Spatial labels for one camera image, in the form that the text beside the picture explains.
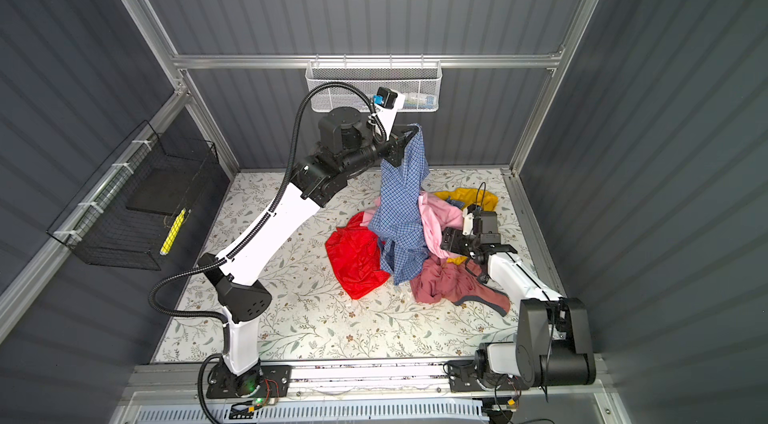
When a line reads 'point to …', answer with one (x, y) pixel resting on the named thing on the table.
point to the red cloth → (355, 251)
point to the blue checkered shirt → (397, 225)
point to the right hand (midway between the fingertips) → (456, 239)
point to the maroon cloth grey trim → (436, 280)
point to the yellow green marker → (171, 235)
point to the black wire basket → (126, 214)
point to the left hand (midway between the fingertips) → (416, 125)
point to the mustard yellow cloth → (486, 201)
